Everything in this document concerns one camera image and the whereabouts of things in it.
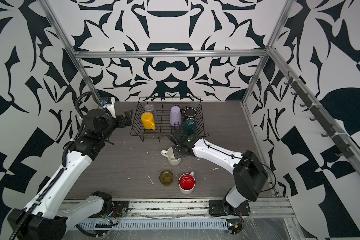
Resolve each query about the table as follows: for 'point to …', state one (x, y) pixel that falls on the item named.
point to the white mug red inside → (186, 182)
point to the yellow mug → (147, 120)
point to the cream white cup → (169, 154)
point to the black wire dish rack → (158, 117)
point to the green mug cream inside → (189, 126)
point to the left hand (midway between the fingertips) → (120, 108)
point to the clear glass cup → (149, 108)
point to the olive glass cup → (166, 177)
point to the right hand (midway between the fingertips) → (178, 149)
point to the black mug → (190, 112)
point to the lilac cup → (175, 116)
